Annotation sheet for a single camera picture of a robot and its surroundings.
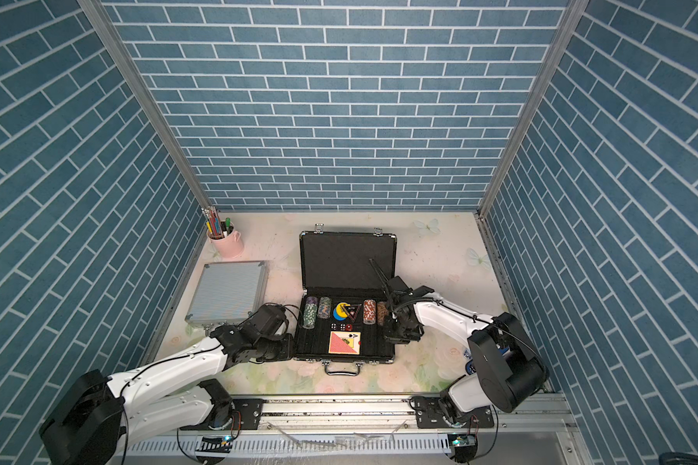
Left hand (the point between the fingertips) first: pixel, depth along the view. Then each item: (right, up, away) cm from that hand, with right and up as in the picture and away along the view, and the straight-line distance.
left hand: (302, 354), depth 82 cm
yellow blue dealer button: (+10, +10, +8) cm, 16 cm away
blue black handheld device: (+48, -4, 0) cm, 48 cm away
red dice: (+13, +6, +5) cm, 15 cm away
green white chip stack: (+1, +10, +6) cm, 12 cm away
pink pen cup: (-31, +33, +19) cm, 49 cm away
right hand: (+26, +2, +4) cm, 27 cm away
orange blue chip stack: (+24, +10, +6) cm, 26 cm away
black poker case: (+11, +8, +7) cm, 15 cm away
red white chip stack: (+20, +11, +7) cm, 23 cm away
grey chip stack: (+6, +12, +7) cm, 15 cm away
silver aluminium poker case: (-27, +16, +12) cm, 33 cm away
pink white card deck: (+12, +3, +2) cm, 13 cm away
